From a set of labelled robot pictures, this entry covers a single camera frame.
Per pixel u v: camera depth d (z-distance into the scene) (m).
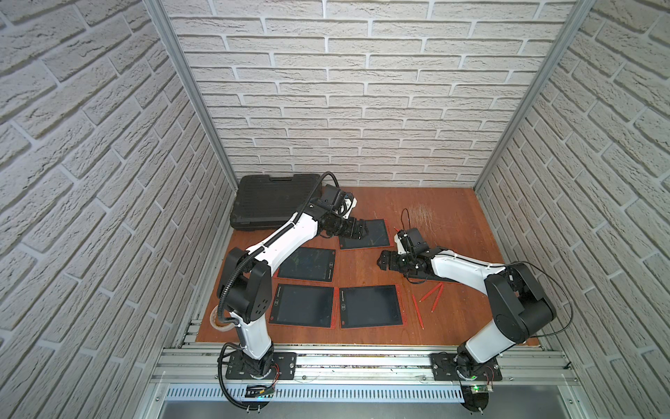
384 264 0.83
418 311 0.85
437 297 0.87
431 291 0.89
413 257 0.71
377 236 1.03
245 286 0.46
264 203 1.07
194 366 0.75
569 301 0.74
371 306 1.03
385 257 0.84
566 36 0.73
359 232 0.76
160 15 0.71
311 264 0.95
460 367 0.67
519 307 0.46
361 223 0.77
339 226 0.74
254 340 0.57
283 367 0.73
